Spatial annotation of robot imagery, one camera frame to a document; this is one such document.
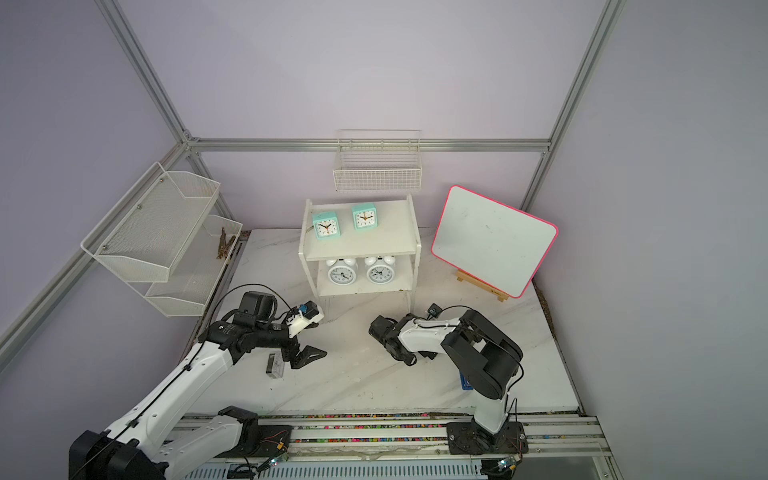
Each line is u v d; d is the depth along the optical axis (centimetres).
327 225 72
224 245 98
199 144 92
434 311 78
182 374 48
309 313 66
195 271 93
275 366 82
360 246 73
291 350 67
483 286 99
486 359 48
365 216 73
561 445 74
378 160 95
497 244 81
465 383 83
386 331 75
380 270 82
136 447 39
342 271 81
